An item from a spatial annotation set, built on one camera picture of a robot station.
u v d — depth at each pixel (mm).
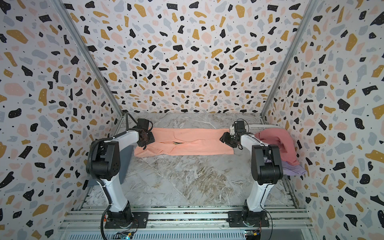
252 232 715
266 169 508
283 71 953
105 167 522
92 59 883
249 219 668
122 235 702
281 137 834
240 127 798
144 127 819
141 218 747
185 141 1032
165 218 763
